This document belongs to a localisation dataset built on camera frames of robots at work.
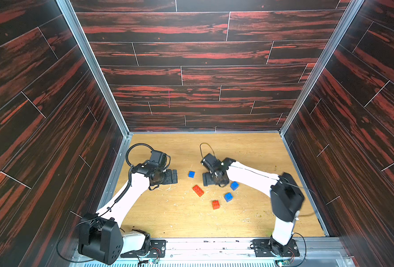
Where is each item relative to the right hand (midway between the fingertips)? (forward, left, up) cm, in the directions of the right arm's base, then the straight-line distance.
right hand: (214, 178), depth 91 cm
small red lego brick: (-14, -1, -2) cm, 14 cm away
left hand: (-4, +23, +6) cm, 24 cm away
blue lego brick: (-1, -12, -5) cm, 13 cm away
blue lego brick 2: (-9, -7, -2) cm, 12 cm away
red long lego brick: (-5, +9, -4) cm, 11 cm away
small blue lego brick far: (+4, +13, -3) cm, 14 cm away
